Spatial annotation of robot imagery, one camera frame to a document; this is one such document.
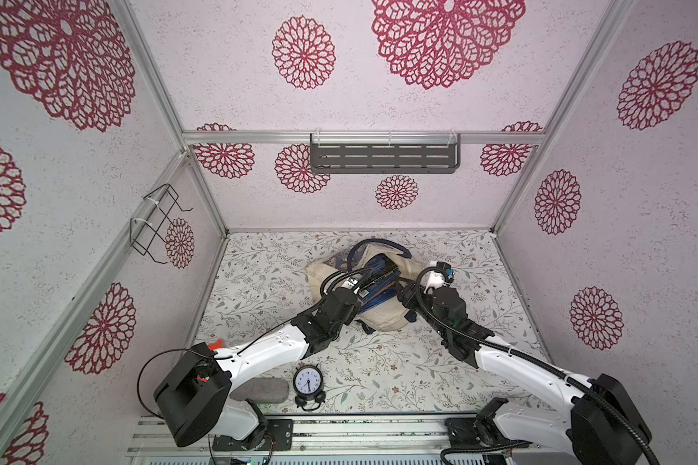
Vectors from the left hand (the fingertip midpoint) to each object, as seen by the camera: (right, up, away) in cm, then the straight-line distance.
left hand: (343, 291), depth 85 cm
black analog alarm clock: (-9, -26, -5) cm, 28 cm away
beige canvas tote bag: (+14, -9, +10) cm, 20 cm away
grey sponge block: (-22, -26, -7) cm, 35 cm away
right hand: (+15, +4, -6) cm, 17 cm away
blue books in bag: (+12, +2, +10) cm, 16 cm away
